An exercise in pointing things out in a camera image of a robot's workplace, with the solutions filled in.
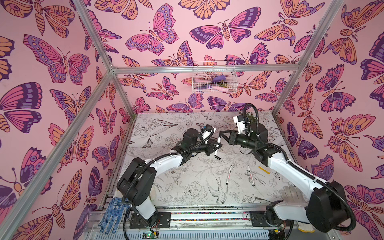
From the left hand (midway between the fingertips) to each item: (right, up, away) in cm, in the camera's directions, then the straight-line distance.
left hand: (222, 143), depth 78 cm
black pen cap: (0, -11, +17) cm, 21 cm away
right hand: (-1, +6, -2) cm, 7 cm away
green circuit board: (-37, -44, -6) cm, 57 cm away
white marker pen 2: (+5, -20, +9) cm, 23 cm away
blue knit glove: (-56, -38, -4) cm, 67 cm away
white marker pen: (-2, +2, -1) cm, 3 cm away
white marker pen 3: (+19, -21, +9) cm, 30 cm away
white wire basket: (-2, +41, +18) cm, 44 cm away
